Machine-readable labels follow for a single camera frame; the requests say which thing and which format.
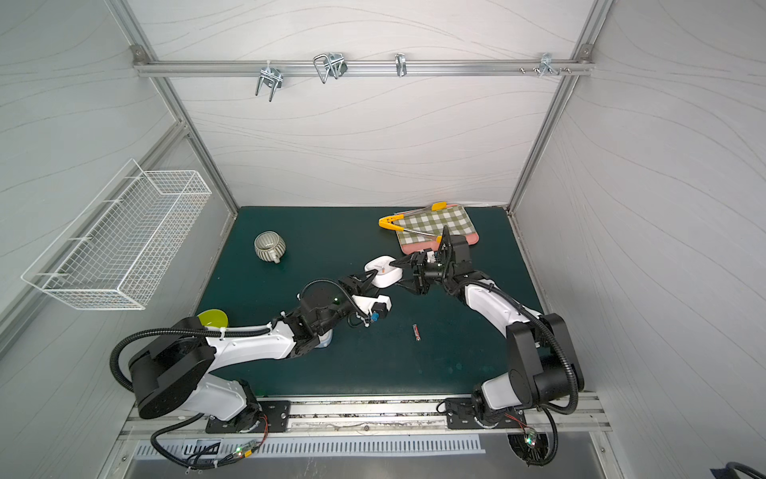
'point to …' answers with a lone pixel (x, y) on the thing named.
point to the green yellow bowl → (213, 318)
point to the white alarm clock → (386, 274)
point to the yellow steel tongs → (387, 221)
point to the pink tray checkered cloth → (422, 228)
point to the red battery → (417, 332)
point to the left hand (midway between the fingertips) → (374, 272)
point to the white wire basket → (112, 255)
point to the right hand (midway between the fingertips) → (391, 270)
